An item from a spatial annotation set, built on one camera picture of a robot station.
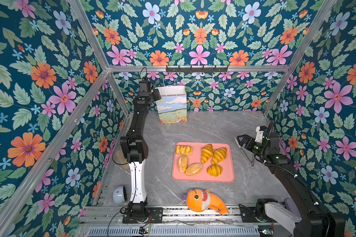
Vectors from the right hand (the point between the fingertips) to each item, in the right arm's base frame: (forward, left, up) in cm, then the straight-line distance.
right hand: (243, 138), depth 81 cm
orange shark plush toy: (-29, +26, -10) cm, 40 cm away
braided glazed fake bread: (+1, +34, -14) cm, 37 cm away
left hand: (+32, +51, +13) cm, 61 cm away
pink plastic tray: (-13, +7, -20) cm, 25 cm away
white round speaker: (-26, +65, -11) cm, 71 cm away
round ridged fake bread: (-12, +16, -15) cm, 25 cm away
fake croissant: (0, +19, -15) cm, 24 cm away
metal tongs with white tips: (-6, -8, -18) cm, 21 cm away
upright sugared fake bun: (-8, +34, -15) cm, 38 cm away
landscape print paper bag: (+28, +42, -1) cm, 50 cm away
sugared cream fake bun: (-12, +28, -14) cm, 33 cm away
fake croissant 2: (-2, +11, -14) cm, 19 cm away
